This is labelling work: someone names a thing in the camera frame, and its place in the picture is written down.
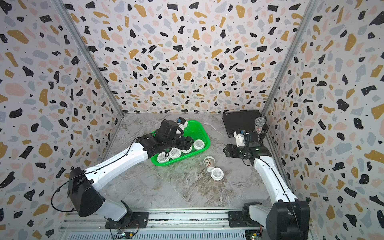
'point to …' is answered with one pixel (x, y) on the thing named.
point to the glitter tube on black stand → (259, 121)
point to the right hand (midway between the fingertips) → (230, 149)
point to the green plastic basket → (195, 130)
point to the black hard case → (237, 121)
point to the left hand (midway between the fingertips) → (190, 138)
